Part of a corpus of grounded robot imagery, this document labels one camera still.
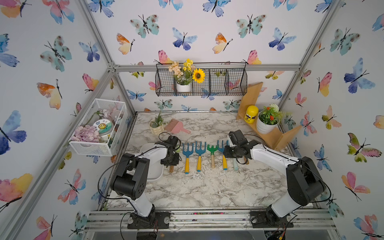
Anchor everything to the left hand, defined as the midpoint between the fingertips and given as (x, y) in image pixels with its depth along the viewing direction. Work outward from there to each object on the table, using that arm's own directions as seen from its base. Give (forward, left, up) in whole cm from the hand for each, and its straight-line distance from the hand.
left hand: (175, 160), depth 94 cm
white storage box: (-14, +2, +33) cm, 36 cm away
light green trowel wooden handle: (-2, -45, 0) cm, 45 cm away
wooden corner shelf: (+7, -61, +10) cm, 63 cm away
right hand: (+2, -31, +7) cm, 32 cm away
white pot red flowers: (+14, -56, +22) cm, 62 cm away
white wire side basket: (+14, +30, +30) cm, 45 cm away
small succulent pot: (+23, +13, +7) cm, 27 cm away
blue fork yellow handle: (+7, -16, -1) cm, 17 cm away
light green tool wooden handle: (-5, +2, +1) cm, 5 cm away
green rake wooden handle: (+7, -24, 0) cm, 25 cm away
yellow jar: (+25, -50, +16) cm, 59 cm away
